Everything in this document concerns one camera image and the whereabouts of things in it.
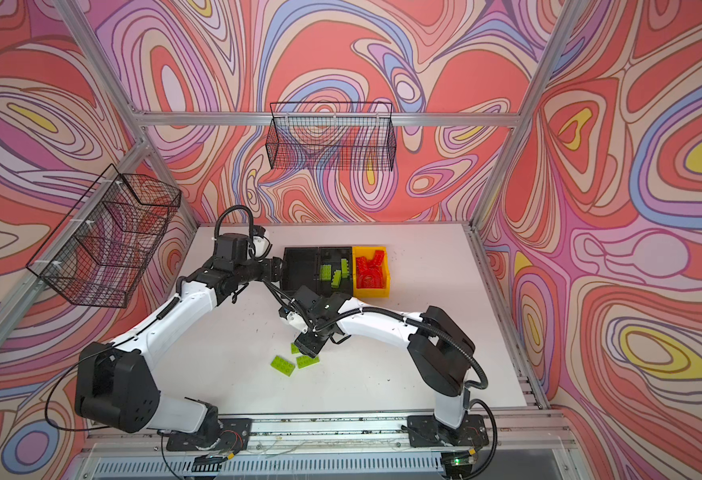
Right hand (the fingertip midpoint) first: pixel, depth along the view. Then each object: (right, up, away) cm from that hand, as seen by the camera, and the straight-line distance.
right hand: (316, 347), depth 83 cm
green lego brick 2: (-3, -5, +2) cm, 6 cm away
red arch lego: (+17, +19, +20) cm, 32 cm away
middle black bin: (+4, +20, +19) cm, 28 cm away
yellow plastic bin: (+16, +27, +21) cm, 38 cm away
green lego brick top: (+1, +20, +21) cm, 28 cm away
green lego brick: (-9, -5, 0) cm, 11 cm away
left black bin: (-8, +21, +21) cm, 31 cm away
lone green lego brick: (+8, +22, +20) cm, 31 cm away
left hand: (-11, +25, +3) cm, 27 cm away
